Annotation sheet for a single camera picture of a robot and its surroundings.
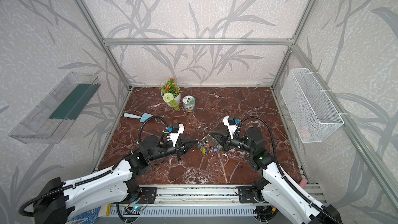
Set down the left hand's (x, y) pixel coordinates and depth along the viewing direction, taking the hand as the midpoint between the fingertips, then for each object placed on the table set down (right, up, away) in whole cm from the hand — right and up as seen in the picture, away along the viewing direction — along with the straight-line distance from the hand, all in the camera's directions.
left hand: (198, 139), depth 67 cm
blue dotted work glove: (-48, -34, +1) cm, 59 cm away
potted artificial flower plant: (-19, +21, +31) cm, 42 cm away
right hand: (+6, +4, +3) cm, 8 cm away
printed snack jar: (-8, +15, +35) cm, 39 cm away
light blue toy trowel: (-40, +5, +36) cm, 54 cm away
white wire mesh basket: (+47, +11, -5) cm, 49 cm away
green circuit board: (-28, -33, +4) cm, 43 cm away
